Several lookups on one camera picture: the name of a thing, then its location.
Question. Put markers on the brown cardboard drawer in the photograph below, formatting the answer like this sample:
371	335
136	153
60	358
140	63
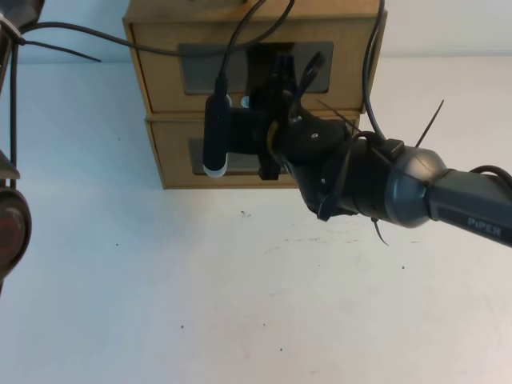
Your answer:
177	146
182	85

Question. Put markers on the black cylindrical wrist camera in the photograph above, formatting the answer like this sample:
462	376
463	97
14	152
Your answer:
216	130

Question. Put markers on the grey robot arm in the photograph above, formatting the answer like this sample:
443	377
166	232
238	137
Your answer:
341	170

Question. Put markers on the brown cardboard shoebox shell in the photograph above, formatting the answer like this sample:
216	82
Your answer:
269	17

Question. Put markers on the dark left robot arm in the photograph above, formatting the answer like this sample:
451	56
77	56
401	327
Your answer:
16	222

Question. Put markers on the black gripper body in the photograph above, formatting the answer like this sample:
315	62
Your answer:
285	136

